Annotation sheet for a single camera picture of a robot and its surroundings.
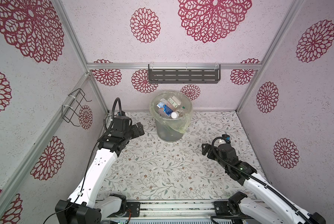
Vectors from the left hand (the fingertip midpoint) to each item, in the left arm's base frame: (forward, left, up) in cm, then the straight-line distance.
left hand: (135, 130), depth 78 cm
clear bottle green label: (+23, -23, +1) cm, 33 cm away
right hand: (-6, -41, -6) cm, 42 cm away
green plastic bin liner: (+18, -22, -1) cm, 29 cm away
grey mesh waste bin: (+10, -17, -16) cm, 25 cm away
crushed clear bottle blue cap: (+14, -18, +2) cm, 23 cm away
